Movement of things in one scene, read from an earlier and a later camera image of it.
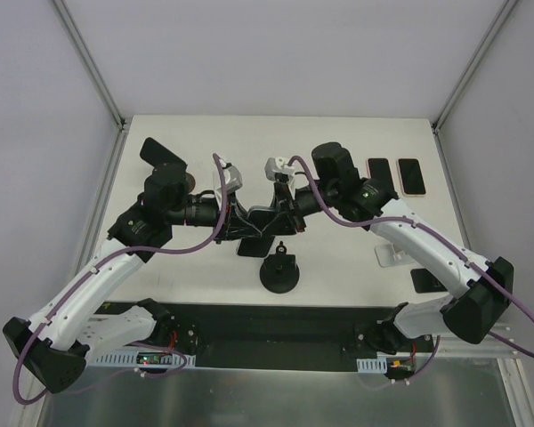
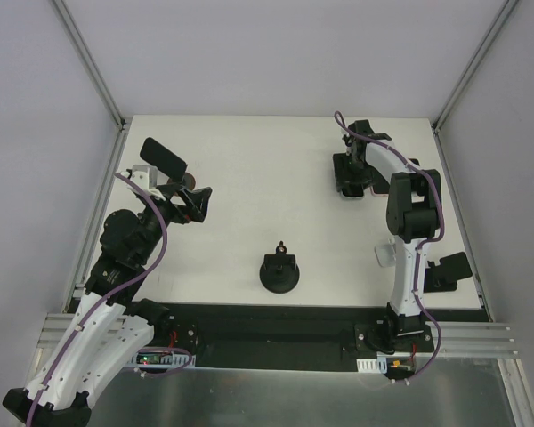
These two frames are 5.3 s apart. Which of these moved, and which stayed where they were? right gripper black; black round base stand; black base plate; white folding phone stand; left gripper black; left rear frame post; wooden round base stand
Moved: left gripper black; right gripper black
Stayed: black base plate; left rear frame post; white folding phone stand; wooden round base stand; black round base stand
